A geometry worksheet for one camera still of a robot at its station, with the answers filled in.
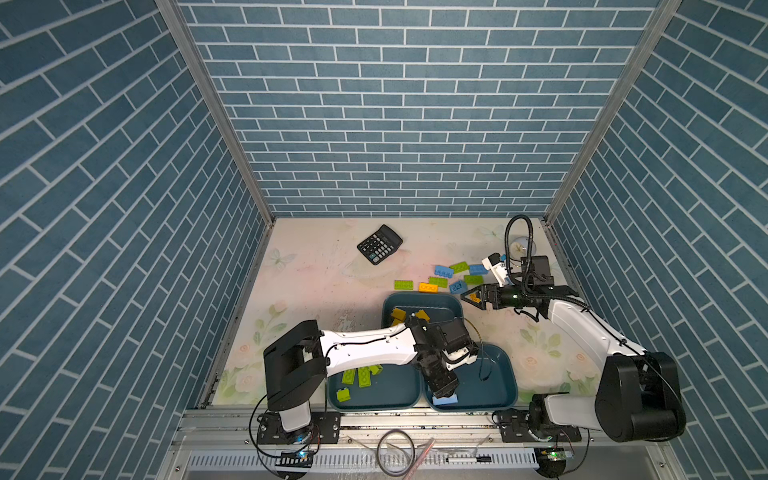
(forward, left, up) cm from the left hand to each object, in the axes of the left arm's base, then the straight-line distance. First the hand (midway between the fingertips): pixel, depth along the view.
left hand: (447, 388), depth 74 cm
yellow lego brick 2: (+23, +11, -6) cm, 26 cm away
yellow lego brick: (+33, +1, -6) cm, 33 cm away
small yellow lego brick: (+22, +4, -4) cm, 23 cm away
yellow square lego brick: (+5, +13, +28) cm, 31 cm away
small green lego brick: (+6, +18, -4) cm, 20 cm away
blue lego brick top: (-2, 0, -2) cm, 3 cm away
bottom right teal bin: (+2, -13, -7) cm, 15 cm away
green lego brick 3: (+5, +21, -6) cm, 23 cm away
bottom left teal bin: (+2, +12, -5) cm, 13 cm away
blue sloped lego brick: (+32, -9, -4) cm, 33 cm away
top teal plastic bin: (+26, -1, -6) cm, 27 cm away
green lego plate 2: (+41, -11, -6) cm, 43 cm away
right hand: (+23, -9, +8) cm, 26 cm away
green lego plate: (+5, +26, -6) cm, 27 cm away
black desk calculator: (+51, +18, -5) cm, 54 cm away
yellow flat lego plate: (+19, -8, +11) cm, 24 cm away
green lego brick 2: (+36, -4, -7) cm, 37 cm away
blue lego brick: (+38, -4, -4) cm, 39 cm away
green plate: (+36, -15, -5) cm, 39 cm away
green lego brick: (+35, +10, -7) cm, 37 cm away
